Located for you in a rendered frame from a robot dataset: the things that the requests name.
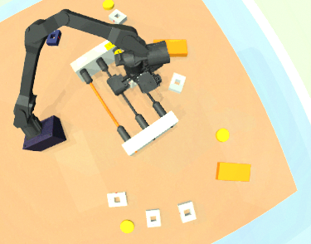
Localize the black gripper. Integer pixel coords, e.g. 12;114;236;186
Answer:
106;61;163;96

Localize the yellow disc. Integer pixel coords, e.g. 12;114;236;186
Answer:
120;220;134;233
103;0;114;10
215;129;229;142

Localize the white rectangular block with red arrow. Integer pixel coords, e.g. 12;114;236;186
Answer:
168;73;186;93

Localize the white box with red mark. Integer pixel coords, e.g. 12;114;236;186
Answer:
107;192;127;207

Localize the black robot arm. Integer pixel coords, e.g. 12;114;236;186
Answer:
13;8;170;141

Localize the white block with red mark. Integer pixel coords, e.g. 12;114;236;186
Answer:
146;208;161;227

